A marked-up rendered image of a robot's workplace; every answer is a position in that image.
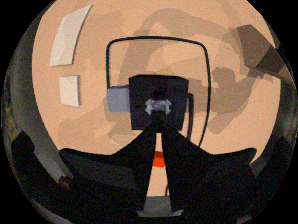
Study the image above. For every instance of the small red block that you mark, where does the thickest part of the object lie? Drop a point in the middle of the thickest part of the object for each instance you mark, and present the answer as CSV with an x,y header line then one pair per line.
x,y
158,160

